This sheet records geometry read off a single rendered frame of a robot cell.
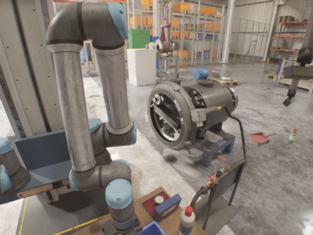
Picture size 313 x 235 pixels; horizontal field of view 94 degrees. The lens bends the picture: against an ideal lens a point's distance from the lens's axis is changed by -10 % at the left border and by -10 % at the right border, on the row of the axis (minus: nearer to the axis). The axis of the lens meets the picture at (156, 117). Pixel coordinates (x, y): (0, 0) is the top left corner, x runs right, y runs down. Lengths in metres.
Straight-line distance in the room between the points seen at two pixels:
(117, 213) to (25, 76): 0.83
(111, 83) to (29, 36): 0.55
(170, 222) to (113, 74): 0.81
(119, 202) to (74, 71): 0.44
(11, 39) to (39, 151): 0.62
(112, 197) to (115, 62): 0.46
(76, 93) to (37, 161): 0.69
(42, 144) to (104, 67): 0.66
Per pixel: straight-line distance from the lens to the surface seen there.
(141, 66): 5.46
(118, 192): 0.58
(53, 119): 1.14
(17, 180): 1.11
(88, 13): 0.58
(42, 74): 1.07
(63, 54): 0.59
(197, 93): 1.83
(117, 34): 0.58
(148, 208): 1.07
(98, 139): 0.93
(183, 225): 0.87
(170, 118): 1.63
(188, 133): 1.53
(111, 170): 0.67
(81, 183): 0.69
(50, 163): 1.19
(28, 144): 1.13
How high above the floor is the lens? 1.35
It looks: 25 degrees down
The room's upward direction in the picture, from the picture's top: straight up
